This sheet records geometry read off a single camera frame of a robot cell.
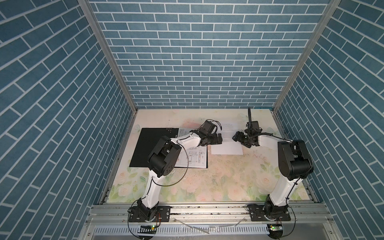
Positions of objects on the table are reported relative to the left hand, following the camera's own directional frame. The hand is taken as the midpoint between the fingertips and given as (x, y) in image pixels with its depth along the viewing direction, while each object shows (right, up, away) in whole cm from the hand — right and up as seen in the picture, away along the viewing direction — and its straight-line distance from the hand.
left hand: (217, 140), depth 97 cm
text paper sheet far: (+8, -6, +6) cm, 11 cm away
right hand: (+13, +1, +3) cm, 14 cm away
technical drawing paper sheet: (-16, -11, -3) cm, 19 cm away
